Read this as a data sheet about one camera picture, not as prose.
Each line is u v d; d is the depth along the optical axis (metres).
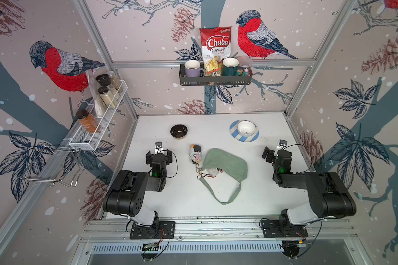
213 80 0.88
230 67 0.80
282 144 0.80
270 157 0.86
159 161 0.72
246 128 1.11
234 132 1.10
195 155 0.92
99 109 0.70
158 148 0.79
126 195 0.44
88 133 0.71
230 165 0.92
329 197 0.44
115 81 0.84
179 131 1.07
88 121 0.66
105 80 0.79
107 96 0.76
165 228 0.75
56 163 0.57
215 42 0.78
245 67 0.86
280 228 0.71
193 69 0.82
